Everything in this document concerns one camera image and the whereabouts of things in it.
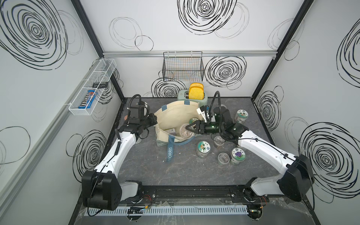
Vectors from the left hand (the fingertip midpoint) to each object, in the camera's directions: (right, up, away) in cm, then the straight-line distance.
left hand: (155, 116), depth 83 cm
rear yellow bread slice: (+26, +22, +16) cm, 38 cm away
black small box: (-28, +18, -4) cm, 34 cm away
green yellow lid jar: (+28, -19, 0) cm, 34 cm away
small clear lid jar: (+40, -25, -1) cm, 47 cm away
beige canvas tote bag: (+7, -3, +9) cm, 12 cm away
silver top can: (+9, -10, +9) cm, 16 cm away
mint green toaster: (+17, +15, +19) cm, 30 cm away
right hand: (+20, -6, -12) cm, 24 cm away
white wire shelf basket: (-35, +29, +7) cm, 46 cm away
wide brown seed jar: (+17, -8, -12) cm, 23 cm away
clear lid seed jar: (+39, -17, +6) cm, 43 cm away
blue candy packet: (-33, +9, -12) cm, 36 cm away
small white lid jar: (+48, -23, -3) cm, 53 cm away
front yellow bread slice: (+26, +16, +14) cm, 33 cm away
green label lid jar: (+58, 0, +16) cm, 61 cm away
